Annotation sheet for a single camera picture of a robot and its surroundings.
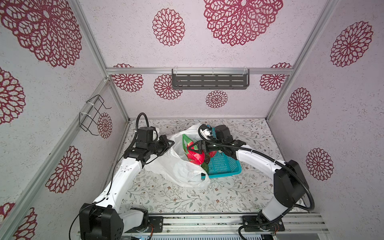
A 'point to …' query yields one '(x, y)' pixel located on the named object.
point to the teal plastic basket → (221, 165)
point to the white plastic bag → (173, 165)
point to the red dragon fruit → (195, 158)
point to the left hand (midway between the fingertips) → (174, 144)
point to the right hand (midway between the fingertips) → (191, 145)
